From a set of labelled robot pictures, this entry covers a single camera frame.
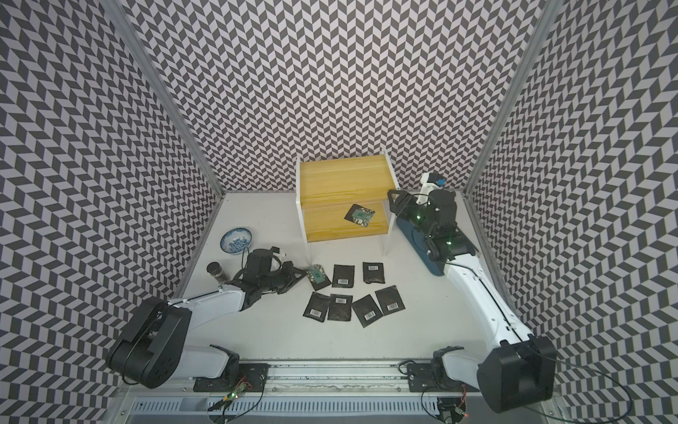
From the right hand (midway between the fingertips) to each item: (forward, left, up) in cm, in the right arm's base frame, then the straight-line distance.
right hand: (395, 199), depth 76 cm
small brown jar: (-12, +57, -20) cm, 61 cm away
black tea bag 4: (-20, +25, -31) cm, 44 cm away
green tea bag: (+6, +10, -14) cm, 19 cm away
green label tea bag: (-18, 0, -31) cm, 36 cm away
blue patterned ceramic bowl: (+4, +58, -27) cm, 64 cm away
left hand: (-11, +28, -25) cm, 39 cm away
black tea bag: (-11, +25, -28) cm, 39 cm away
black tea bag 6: (-22, +8, -30) cm, 38 cm away
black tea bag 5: (-20, +17, -30) cm, 40 cm away
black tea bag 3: (-8, +5, -30) cm, 32 cm away
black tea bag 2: (-9, +17, -30) cm, 36 cm away
